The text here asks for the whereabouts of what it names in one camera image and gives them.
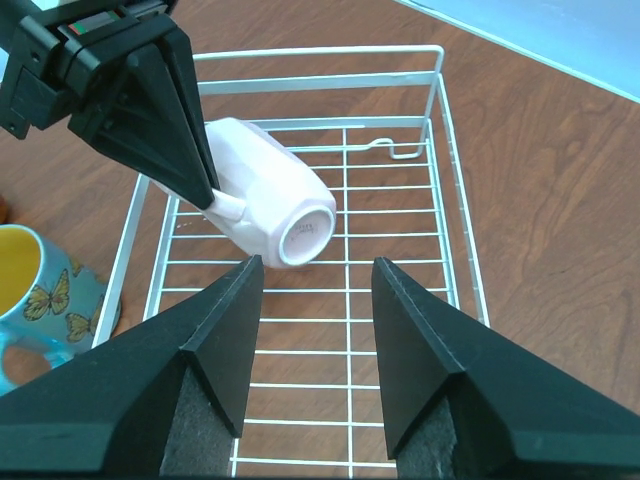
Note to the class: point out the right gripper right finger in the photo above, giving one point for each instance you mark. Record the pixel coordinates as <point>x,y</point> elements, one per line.
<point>459,400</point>

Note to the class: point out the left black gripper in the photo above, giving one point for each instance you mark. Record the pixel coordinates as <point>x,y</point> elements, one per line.
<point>130,98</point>

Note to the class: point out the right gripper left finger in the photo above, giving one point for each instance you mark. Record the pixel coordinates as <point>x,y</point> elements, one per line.
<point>166,398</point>

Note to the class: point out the blue butterfly mug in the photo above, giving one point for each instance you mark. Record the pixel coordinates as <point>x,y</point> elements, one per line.
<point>50,302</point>

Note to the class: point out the pink faceted mug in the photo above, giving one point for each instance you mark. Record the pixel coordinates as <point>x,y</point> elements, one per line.
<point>268,202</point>

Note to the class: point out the white wire dish rack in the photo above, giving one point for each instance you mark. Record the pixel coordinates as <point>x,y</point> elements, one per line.
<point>374,123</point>

